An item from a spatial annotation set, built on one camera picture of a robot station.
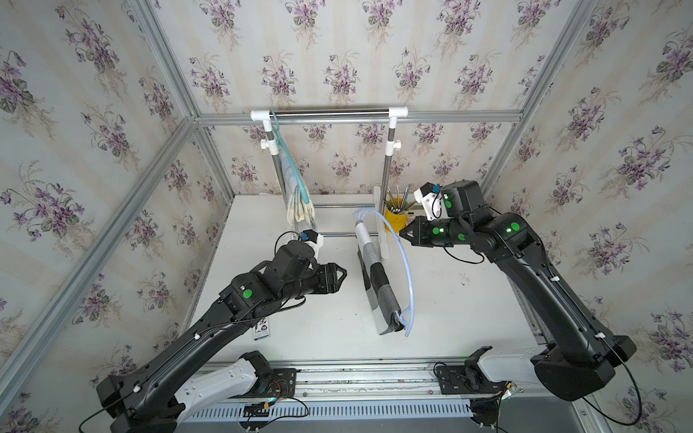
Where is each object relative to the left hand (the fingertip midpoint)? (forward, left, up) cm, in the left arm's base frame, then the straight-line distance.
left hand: (343, 280), depth 67 cm
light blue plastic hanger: (+1, -22, -26) cm, 35 cm away
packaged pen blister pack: (-4, +25, -24) cm, 35 cm away
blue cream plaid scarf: (+27, +15, -4) cm, 31 cm away
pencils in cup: (+40, -21, -15) cm, 48 cm away
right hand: (+9, -15, +9) cm, 19 cm away
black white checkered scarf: (-1, -10, -7) cm, 12 cm away
